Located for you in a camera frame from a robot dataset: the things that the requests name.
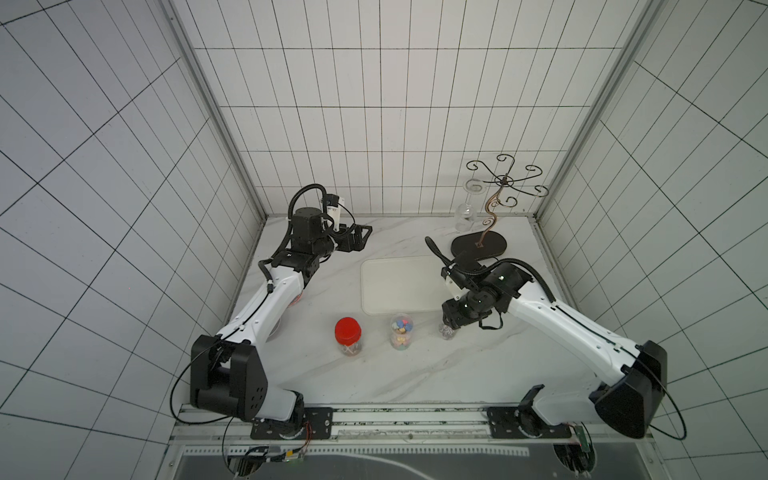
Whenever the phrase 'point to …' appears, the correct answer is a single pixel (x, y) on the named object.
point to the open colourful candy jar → (401, 331)
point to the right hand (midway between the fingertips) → (452, 309)
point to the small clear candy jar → (446, 331)
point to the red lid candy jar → (347, 331)
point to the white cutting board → (403, 285)
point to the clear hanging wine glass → (466, 214)
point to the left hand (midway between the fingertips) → (356, 231)
